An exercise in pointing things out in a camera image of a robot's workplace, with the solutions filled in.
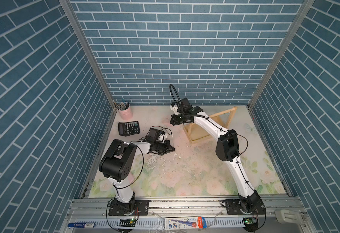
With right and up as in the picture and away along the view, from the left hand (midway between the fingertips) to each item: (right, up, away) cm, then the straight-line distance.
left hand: (177, 150), depth 92 cm
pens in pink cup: (-41, +30, +15) cm, 53 cm away
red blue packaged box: (+5, -30, -22) cm, 38 cm away
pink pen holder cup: (-38, +23, +14) cm, 47 cm away
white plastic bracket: (+54, -28, -22) cm, 64 cm away
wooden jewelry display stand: (+13, +9, +8) cm, 18 cm away
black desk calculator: (-36, +13, +13) cm, 41 cm away
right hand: (-5, +18, +5) cm, 19 cm away
